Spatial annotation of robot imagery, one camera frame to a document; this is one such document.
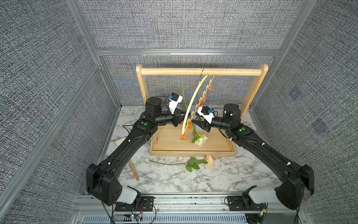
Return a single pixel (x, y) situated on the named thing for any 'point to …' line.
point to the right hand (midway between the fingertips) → (195, 112)
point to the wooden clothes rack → (165, 142)
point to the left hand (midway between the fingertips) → (191, 113)
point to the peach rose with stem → (192, 163)
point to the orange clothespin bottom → (182, 137)
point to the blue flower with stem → (197, 127)
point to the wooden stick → (132, 168)
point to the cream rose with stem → (199, 140)
